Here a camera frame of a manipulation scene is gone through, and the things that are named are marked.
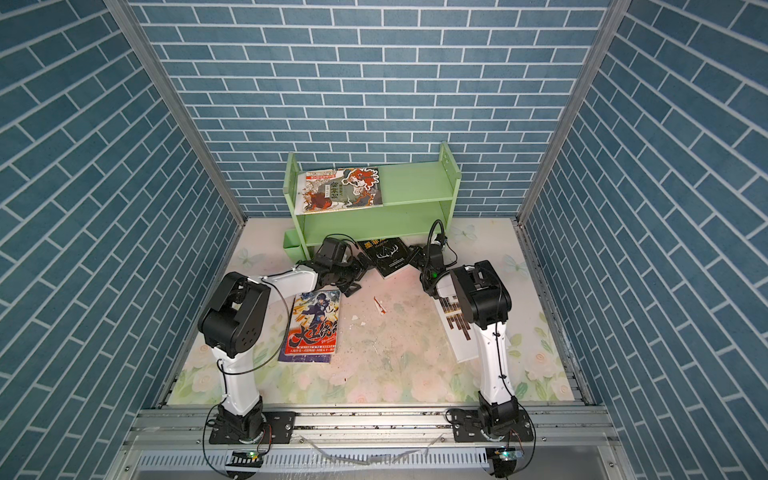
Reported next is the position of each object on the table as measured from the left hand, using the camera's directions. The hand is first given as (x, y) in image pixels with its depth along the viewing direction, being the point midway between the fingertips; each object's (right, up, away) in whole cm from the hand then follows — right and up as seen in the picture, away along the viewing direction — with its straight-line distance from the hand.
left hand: (372, 272), depth 97 cm
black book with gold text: (+4, +5, +11) cm, 13 cm away
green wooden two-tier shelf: (+14, +23, -10) cm, 28 cm away
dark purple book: (-19, -23, -12) cm, 32 cm away
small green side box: (-29, +9, +8) cm, 31 cm away
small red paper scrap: (+2, -11, -1) cm, 11 cm away
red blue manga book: (-17, -15, -8) cm, 24 cm away
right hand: (+13, +9, +11) cm, 19 cm away
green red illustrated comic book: (-14, +26, -8) cm, 30 cm away
